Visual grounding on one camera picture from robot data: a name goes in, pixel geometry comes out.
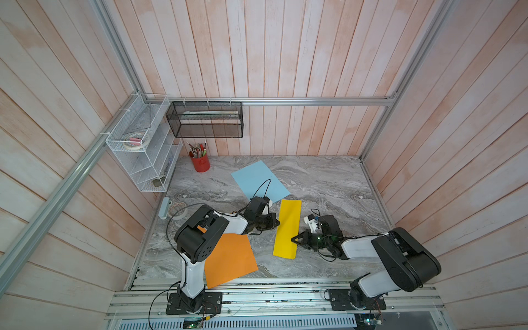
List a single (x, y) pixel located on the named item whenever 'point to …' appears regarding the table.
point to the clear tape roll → (179, 210)
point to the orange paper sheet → (232, 258)
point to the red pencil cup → (201, 164)
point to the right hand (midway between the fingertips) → (292, 238)
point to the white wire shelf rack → (151, 168)
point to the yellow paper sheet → (288, 226)
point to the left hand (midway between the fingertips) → (279, 225)
